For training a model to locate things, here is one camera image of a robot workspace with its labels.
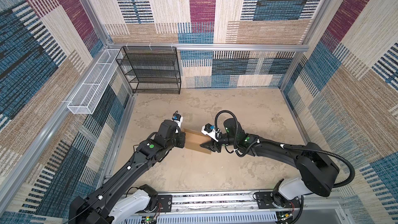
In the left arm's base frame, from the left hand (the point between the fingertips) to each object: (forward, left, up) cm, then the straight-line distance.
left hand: (183, 131), depth 78 cm
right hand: (-3, -10, -5) cm, 11 cm away
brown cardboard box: (-3, -5, -2) cm, 7 cm away
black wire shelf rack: (+51, +26, -1) cm, 57 cm away
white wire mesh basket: (+8, +43, +16) cm, 47 cm away
